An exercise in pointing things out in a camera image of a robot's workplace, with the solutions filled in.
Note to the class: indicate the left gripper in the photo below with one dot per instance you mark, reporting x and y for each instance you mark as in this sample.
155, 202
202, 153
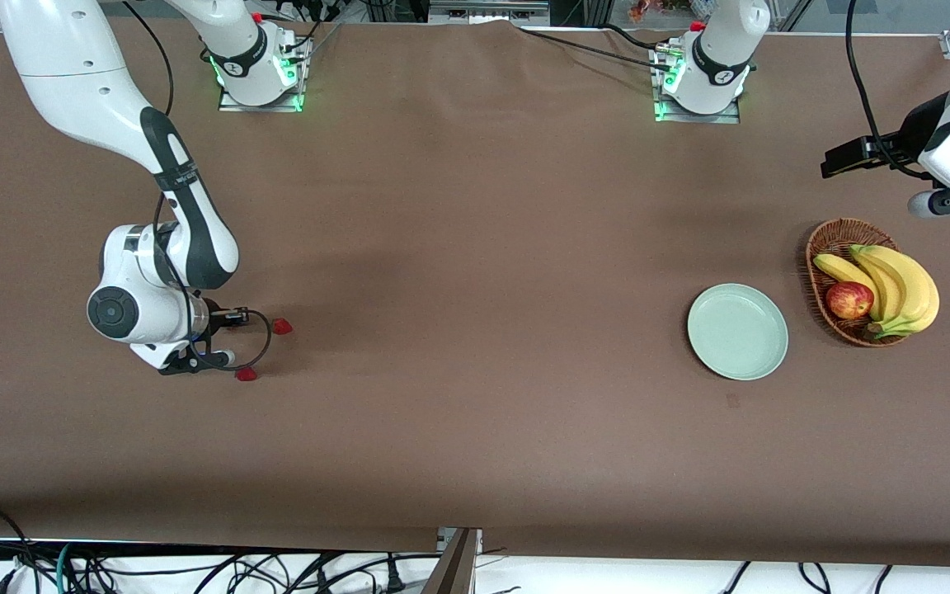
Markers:
909, 134

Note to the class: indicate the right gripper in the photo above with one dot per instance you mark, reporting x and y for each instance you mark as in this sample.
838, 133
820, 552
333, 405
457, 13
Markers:
217, 318

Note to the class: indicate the red strawberry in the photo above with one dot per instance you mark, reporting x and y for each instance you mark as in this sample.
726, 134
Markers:
281, 326
246, 374

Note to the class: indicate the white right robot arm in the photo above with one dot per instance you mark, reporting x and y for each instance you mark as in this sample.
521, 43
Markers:
71, 74

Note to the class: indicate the pale green round plate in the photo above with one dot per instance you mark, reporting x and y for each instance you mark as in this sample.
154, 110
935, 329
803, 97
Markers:
737, 338

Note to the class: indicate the brown wicker basket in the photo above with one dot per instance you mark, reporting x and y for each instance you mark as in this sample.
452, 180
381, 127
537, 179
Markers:
830, 239

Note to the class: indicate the short yellow banana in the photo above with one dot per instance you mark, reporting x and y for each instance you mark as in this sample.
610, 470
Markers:
842, 271

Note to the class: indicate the medium yellow banana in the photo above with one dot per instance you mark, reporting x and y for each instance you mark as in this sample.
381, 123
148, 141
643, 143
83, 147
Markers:
883, 285

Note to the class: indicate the large yellow banana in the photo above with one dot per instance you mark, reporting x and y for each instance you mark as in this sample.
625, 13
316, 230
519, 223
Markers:
916, 293

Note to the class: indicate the red apple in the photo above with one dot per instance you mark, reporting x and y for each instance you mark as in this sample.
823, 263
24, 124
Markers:
849, 299

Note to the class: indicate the brown table cover sheet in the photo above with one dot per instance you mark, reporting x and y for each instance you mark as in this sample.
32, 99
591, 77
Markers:
442, 412

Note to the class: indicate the orange toy items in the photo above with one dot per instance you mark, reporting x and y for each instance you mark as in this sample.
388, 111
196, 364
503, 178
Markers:
640, 10

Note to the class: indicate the grey metal rail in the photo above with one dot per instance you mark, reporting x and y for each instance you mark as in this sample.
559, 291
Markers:
483, 12

